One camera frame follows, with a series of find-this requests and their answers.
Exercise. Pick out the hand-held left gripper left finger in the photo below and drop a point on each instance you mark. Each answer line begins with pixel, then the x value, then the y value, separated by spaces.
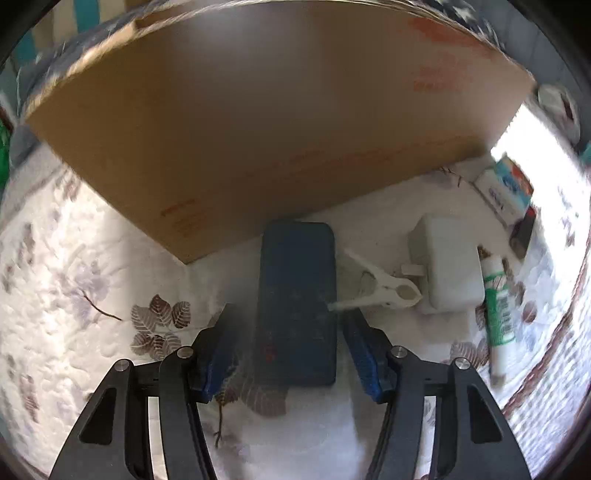
pixel 221 355

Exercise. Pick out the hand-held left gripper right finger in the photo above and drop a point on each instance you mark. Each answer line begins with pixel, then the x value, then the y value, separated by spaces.
pixel 364 360

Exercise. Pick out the white plastic clip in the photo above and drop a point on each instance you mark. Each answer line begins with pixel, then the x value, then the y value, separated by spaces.
pixel 392 286

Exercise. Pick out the dark remote control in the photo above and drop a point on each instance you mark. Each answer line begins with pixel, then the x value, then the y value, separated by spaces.
pixel 295 286

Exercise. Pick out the green and white tube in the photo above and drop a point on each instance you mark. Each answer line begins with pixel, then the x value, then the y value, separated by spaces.
pixel 497 304

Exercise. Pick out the small blue printed carton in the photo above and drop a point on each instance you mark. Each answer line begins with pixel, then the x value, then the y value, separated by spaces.
pixel 501 189

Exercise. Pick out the brown cardboard box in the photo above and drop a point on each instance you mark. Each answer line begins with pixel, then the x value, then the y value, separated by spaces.
pixel 277 115

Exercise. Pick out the white charger adapter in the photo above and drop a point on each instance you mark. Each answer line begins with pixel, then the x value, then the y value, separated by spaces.
pixel 445 258

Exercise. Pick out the small black red box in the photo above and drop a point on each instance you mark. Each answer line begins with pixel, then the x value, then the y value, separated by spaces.
pixel 524 230

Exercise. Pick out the grey upholstered headboard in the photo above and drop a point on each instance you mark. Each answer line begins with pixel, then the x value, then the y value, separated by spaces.
pixel 540 50

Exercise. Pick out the striped curtain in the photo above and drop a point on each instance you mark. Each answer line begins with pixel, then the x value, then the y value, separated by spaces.
pixel 27 46

